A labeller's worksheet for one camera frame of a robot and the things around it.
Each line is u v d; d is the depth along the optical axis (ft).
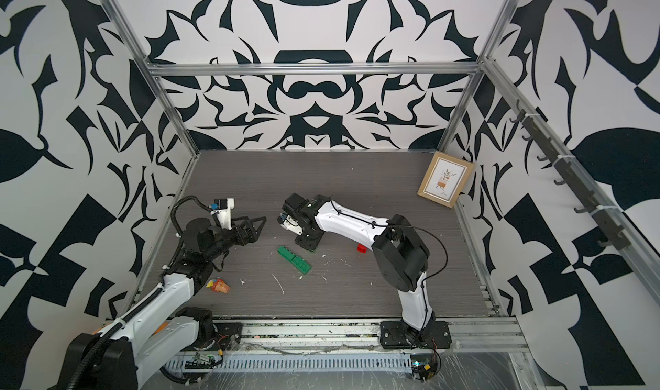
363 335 2.49
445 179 3.26
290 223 2.52
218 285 2.66
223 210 2.39
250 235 2.39
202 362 2.24
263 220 2.58
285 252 2.89
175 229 2.00
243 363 2.34
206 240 2.14
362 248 2.95
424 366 2.34
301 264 2.85
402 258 1.60
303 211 2.11
